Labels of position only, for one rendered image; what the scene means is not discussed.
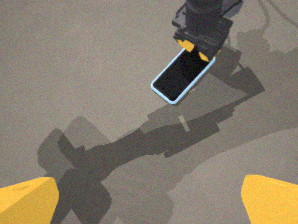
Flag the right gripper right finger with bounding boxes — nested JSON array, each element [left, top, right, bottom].
[[241, 175, 298, 224]]

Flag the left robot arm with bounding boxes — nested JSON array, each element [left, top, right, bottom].
[[188, 0, 245, 19]]

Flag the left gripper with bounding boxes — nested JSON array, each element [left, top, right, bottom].
[[172, 0, 233, 62]]

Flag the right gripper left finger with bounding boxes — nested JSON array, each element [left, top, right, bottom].
[[0, 177, 59, 224]]

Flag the black smartphone with light blue frame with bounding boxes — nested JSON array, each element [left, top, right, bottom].
[[152, 45, 212, 101]]

